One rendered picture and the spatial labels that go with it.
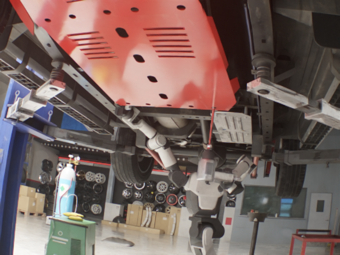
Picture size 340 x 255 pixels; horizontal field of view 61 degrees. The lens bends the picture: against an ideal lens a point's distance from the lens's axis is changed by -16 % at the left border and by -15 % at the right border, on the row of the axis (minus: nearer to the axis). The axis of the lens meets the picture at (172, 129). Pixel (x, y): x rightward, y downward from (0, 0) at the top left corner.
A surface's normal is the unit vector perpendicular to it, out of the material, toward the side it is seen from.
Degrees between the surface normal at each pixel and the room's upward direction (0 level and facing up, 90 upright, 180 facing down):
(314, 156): 90
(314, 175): 90
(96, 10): 178
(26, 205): 90
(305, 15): 180
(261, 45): 170
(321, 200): 90
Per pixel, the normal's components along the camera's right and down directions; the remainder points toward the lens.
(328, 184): -0.23, -0.26
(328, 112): 0.41, -0.16
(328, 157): -0.60, -0.26
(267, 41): -0.17, 0.90
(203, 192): 0.20, -0.19
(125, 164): -0.22, 0.39
